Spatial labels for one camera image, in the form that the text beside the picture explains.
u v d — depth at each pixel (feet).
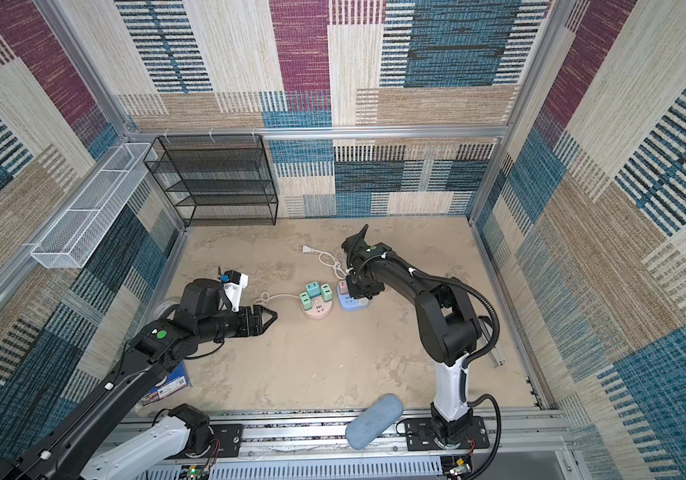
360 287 2.71
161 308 3.09
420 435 2.40
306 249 3.60
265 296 3.17
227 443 2.41
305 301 2.95
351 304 3.08
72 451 1.32
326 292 3.01
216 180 3.61
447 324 1.65
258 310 2.18
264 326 2.22
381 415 2.43
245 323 2.10
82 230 2.39
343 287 3.07
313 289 3.07
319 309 3.08
